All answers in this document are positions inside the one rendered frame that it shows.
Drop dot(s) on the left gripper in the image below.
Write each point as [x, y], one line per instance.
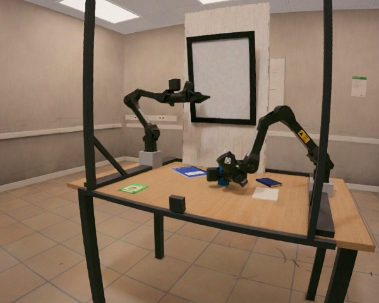
[189, 96]

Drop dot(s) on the white sheet of paper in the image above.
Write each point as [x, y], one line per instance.
[265, 194]

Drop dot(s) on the beige wall panel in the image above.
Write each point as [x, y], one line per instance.
[204, 142]

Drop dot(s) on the blue and white spray bottle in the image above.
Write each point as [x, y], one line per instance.
[221, 182]

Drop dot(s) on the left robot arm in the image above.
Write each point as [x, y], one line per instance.
[152, 132]

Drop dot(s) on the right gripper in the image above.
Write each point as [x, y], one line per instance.
[213, 174]

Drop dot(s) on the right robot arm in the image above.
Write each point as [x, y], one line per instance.
[251, 161]

